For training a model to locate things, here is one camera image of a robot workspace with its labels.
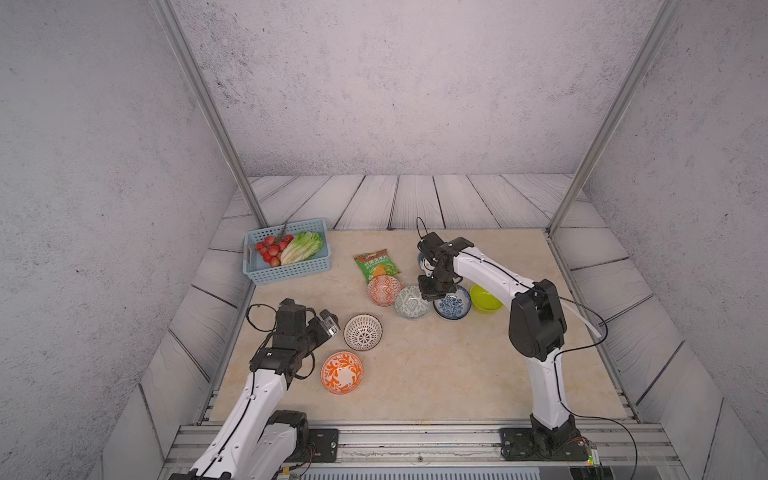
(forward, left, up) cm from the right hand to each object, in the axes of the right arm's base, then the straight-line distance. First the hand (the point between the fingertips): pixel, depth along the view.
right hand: (427, 297), depth 92 cm
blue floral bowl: (+1, -9, -6) cm, 11 cm away
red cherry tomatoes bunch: (+22, +55, -2) cm, 60 cm away
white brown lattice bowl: (-9, +19, -6) cm, 22 cm away
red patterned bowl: (+7, +14, -6) cm, 17 cm away
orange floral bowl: (-20, +24, -7) cm, 32 cm away
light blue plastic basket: (+10, +55, -1) cm, 56 cm away
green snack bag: (+17, +17, -4) cm, 24 cm away
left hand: (-11, +27, +3) cm, 29 cm away
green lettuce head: (+22, +43, -1) cm, 48 cm away
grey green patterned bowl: (+1, +5, -5) cm, 7 cm away
